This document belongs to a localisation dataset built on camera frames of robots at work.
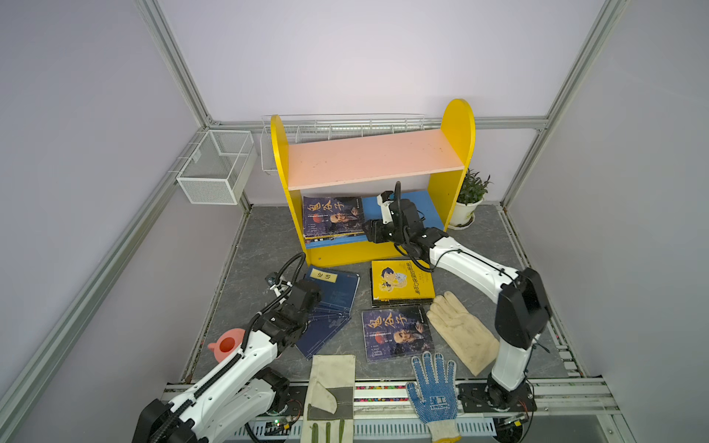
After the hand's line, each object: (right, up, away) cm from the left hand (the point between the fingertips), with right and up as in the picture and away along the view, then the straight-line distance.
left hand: (305, 294), depth 82 cm
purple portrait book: (+4, +24, +9) cm, 26 cm away
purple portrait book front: (+28, -13, +2) cm, 31 cm away
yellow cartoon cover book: (+4, +17, +7) cm, 19 cm away
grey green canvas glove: (+9, -28, -10) cm, 31 cm away
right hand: (+20, +21, +4) cm, 29 cm away
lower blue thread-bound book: (+3, -13, +4) cm, 14 cm away
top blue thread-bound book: (+9, -1, +9) cm, 13 cm away
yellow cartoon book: (+31, +1, +11) cm, 32 cm away
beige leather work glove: (+52, -16, 0) cm, 55 cm away
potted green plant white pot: (+57, +32, +19) cm, 68 cm away
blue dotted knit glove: (+38, -26, -8) cm, 47 cm away
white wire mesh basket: (-36, +41, +19) cm, 58 cm away
